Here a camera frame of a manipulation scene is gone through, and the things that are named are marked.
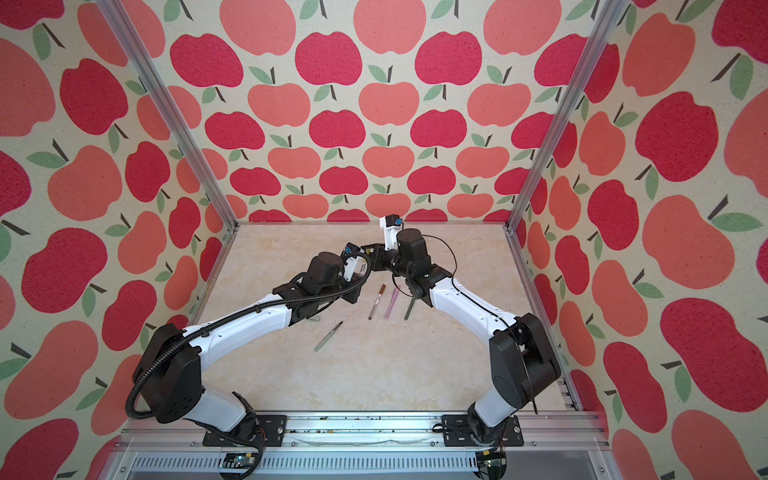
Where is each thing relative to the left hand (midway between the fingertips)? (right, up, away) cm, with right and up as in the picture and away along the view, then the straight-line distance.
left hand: (369, 278), depth 83 cm
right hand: (-1, +8, -1) cm, 8 cm away
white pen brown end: (+4, -6, +18) cm, 19 cm away
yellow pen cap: (0, +8, -9) cm, 12 cm away
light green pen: (-13, -19, +8) cm, 24 cm away
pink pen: (+8, -8, +16) cm, 20 cm away
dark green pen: (+13, -11, +15) cm, 23 cm away
